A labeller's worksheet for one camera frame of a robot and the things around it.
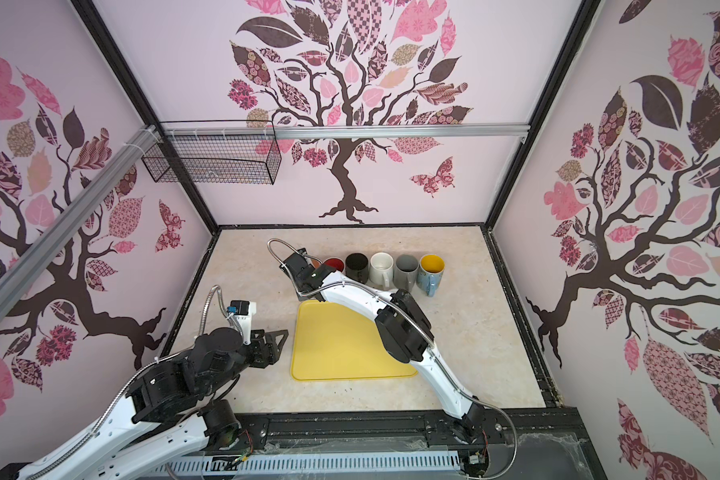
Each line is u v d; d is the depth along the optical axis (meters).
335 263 0.99
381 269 1.03
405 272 0.95
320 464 0.70
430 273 0.94
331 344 0.90
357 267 0.98
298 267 0.72
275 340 0.64
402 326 0.55
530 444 0.72
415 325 0.49
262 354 0.60
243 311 0.59
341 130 0.94
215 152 0.95
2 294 0.51
